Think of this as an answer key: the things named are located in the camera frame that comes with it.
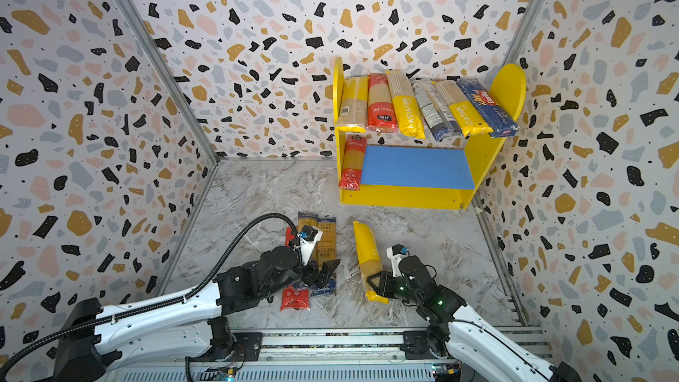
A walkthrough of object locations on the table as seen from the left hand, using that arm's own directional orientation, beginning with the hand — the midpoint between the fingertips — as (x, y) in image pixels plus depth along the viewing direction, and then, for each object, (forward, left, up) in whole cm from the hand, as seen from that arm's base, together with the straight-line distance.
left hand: (329, 250), depth 71 cm
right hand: (-3, -10, -11) cm, 15 cm away
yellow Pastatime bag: (+4, -12, -12) cm, 17 cm away
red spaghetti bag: (+37, -7, -3) cm, 38 cm away
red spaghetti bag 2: (-7, +11, -17) cm, 22 cm away
